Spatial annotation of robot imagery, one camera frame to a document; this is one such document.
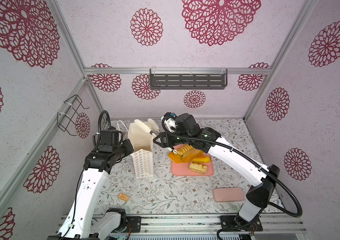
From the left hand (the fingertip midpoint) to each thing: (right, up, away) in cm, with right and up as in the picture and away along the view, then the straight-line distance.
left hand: (131, 148), depth 74 cm
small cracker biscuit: (-6, -27, +7) cm, 29 cm away
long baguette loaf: (+31, -6, +16) cm, 36 cm away
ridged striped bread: (+27, -3, +21) cm, 34 cm away
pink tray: (+27, -15, +18) cm, 36 cm away
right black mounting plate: (+50, -37, 0) cm, 62 cm away
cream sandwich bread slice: (+36, -13, +13) cm, 40 cm away
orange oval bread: (+23, -8, +18) cm, 30 cm away
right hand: (+13, +6, -6) cm, 16 cm away
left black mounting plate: (+2, -37, -1) cm, 37 cm away
